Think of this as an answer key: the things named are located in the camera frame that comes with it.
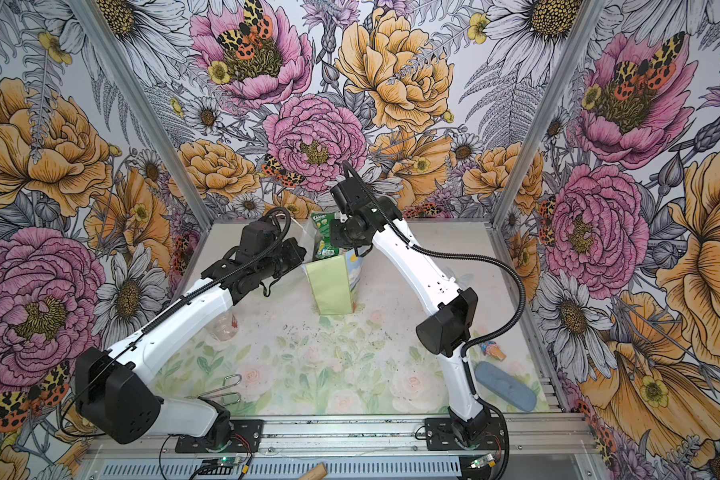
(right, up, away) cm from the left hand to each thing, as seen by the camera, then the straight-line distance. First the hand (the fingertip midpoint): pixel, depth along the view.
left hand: (307, 258), depth 81 cm
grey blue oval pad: (+53, -34, -2) cm, 63 cm away
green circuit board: (-17, -47, -10) cm, 51 cm away
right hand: (+9, +3, 0) cm, 10 cm away
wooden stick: (+5, -47, -13) cm, 49 cm away
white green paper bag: (+7, -6, 0) cm, 10 cm away
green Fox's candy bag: (+5, +3, +1) cm, 6 cm away
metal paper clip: (-23, -35, +1) cm, 42 cm away
